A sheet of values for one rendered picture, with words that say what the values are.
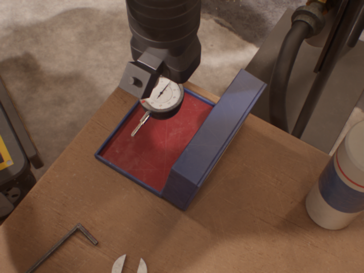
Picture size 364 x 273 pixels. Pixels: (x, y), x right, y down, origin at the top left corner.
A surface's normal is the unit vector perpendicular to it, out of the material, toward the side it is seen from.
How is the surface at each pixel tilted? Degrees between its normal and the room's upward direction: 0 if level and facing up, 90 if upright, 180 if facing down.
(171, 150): 0
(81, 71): 0
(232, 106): 9
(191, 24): 90
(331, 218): 90
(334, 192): 90
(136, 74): 42
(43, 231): 0
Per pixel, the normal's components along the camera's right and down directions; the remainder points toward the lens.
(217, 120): 0.14, -0.38
